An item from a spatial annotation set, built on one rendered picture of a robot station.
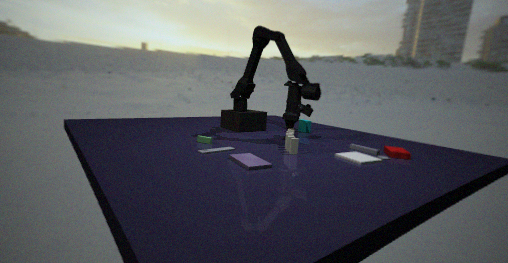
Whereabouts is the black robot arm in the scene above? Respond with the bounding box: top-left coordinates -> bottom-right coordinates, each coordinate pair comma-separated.
230,25 -> 321,117

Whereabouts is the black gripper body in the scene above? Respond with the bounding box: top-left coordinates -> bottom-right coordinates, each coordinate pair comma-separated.
283,97 -> 301,121

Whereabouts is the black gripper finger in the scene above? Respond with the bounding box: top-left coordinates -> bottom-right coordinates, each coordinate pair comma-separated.
284,119 -> 297,130

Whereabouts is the white flat rectangular block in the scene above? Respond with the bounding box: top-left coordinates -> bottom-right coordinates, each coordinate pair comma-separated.
335,151 -> 383,165

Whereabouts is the small green block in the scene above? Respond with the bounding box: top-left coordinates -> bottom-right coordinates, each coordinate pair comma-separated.
197,135 -> 212,144

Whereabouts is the teal block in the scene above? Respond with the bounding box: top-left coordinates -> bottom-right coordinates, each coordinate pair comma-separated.
298,120 -> 311,133

